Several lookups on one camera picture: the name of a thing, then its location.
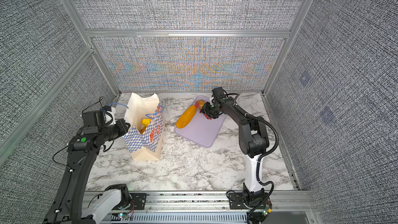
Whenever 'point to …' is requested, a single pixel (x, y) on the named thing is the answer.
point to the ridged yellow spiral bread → (142, 130)
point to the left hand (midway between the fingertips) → (130, 123)
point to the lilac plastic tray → (200, 129)
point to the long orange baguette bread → (187, 115)
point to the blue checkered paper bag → (144, 114)
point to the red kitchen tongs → (197, 104)
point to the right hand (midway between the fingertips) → (203, 112)
